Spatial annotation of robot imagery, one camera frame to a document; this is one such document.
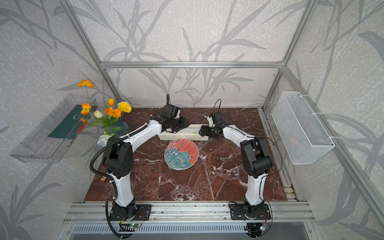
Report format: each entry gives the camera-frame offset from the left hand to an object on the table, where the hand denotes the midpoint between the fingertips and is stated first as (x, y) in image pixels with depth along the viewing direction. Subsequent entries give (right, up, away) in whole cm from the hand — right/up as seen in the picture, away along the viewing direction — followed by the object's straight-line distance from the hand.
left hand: (187, 123), depth 92 cm
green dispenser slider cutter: (+4, -6, +4) cm, 9 cm away
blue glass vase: (-35, -3, -14) cm, 38 cm away
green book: (-52, -1, -25) cm, 58 cm away
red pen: (-48, -1, -23) cm, 53 cm away
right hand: (+10, -5, +4) cm, 12 cm away
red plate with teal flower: (-4, -20, +1) cm, 20 cm away
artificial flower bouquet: (-43, +1, -12) cm, 44 cm away
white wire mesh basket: (+52, -6, -30) cm, 60 cm away
